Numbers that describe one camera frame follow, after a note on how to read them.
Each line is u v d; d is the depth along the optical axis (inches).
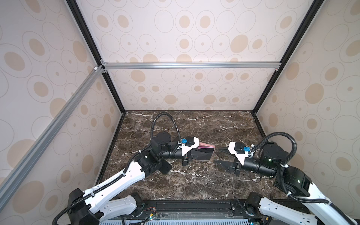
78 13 27.2
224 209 29.5
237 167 18.9
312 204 16.5
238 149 17.0
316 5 26.6
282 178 16.1
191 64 35.3
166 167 34.7
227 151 18.1
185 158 21.1
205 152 22.4
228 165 18.9
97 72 33.3
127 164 18.9
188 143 19.6
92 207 15.2
